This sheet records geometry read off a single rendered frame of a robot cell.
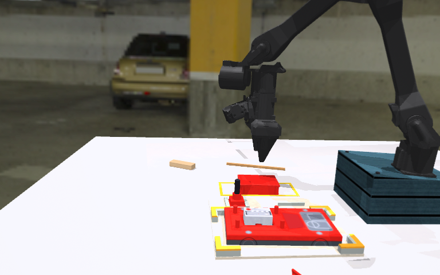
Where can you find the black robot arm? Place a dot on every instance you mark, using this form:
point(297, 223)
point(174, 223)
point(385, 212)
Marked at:
point(414, 156)

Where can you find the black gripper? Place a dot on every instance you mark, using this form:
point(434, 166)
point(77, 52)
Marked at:
point(264, 129)

